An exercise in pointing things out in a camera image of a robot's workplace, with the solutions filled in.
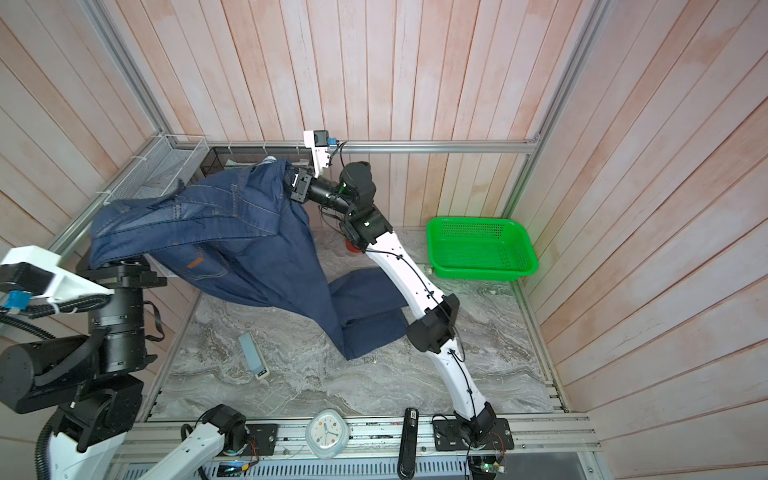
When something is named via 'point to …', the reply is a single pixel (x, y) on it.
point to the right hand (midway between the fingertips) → (271, 173)
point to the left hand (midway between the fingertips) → (136, 224)
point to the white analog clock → (327, 433)
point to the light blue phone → (253, 355)
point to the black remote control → (407, 460)
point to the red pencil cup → (351, 248)
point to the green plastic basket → (479, 249)
